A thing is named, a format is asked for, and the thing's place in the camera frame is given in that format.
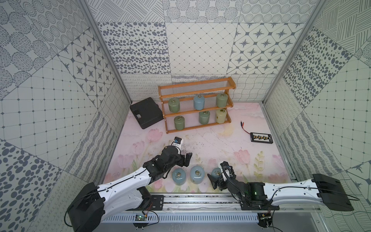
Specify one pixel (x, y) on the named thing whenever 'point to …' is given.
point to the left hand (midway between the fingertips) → (189, 153)
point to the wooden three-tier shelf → (191, 105)
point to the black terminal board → (261, 137)
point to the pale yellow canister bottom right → (221, 115)
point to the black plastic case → (147, 112)
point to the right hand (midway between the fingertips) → (215, 171)
